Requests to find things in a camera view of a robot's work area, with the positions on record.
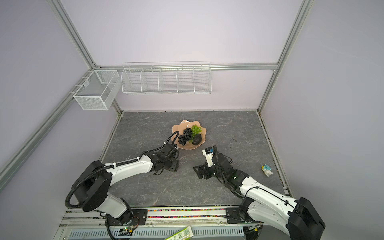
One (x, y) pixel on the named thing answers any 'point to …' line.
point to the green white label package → (182, 234)
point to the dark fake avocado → (196, 139)
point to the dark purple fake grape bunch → (186, 136)
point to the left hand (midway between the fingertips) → (174, 165)
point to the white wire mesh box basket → (99, 90)
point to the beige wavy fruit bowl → (186, 123)
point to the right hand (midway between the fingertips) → (200, 166)
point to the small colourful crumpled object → (267, 170)
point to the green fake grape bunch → (195, 130)
